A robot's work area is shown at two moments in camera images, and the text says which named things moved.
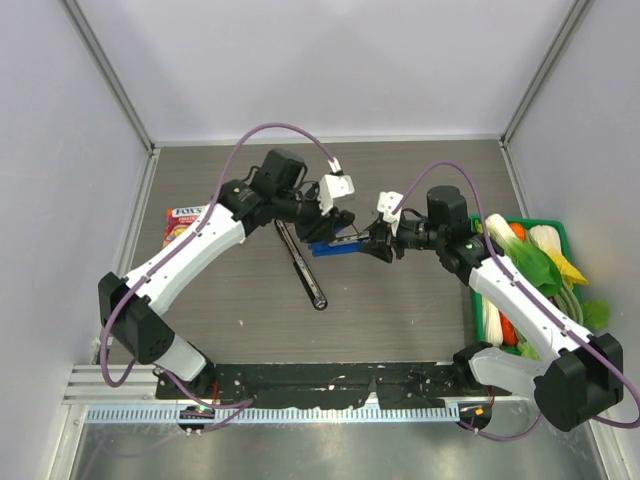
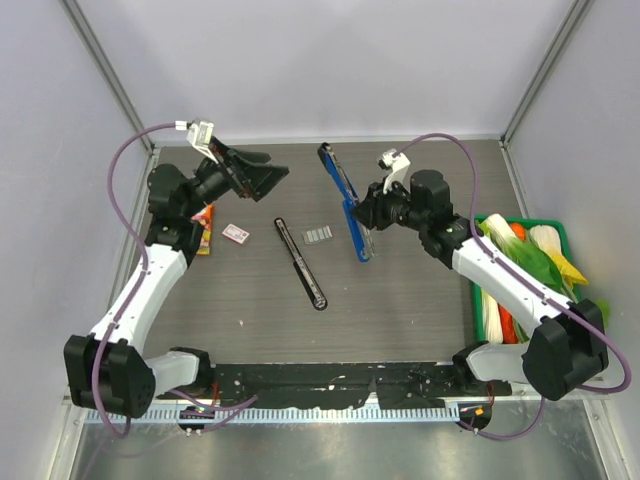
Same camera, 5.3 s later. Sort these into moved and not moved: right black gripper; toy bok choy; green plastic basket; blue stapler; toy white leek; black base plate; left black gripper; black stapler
Moved: right black gripper; left black gripper; blue stapler
Not moved: black base plate; toy white leek; toy bok choy; black stapler; green plastic basket
